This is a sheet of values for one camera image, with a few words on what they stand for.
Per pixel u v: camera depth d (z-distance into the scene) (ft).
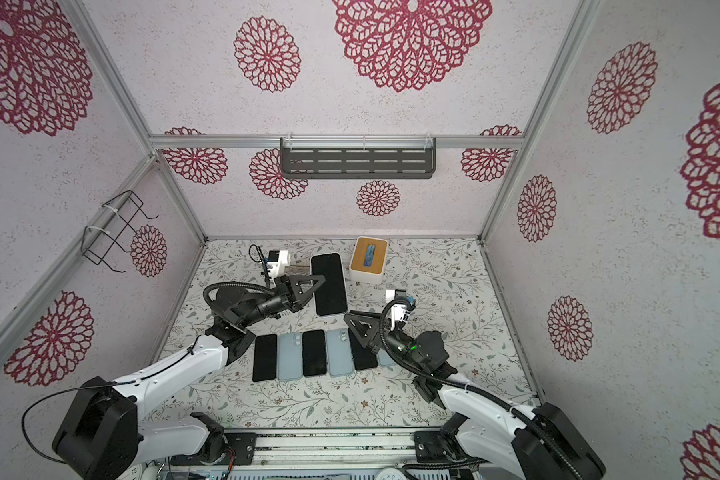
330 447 2.46
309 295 2.17
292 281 2.12
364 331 2.09
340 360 2.87
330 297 2.16
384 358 2.86
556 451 1.28
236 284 1.71
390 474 2.21
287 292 2.04
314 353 2.97
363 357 2.85
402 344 2.09
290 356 2.92
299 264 2.34
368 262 3.57
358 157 3.08
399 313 2.14
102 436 1.32
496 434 1.54
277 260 2.21
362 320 2.13
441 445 2.14
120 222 2.61
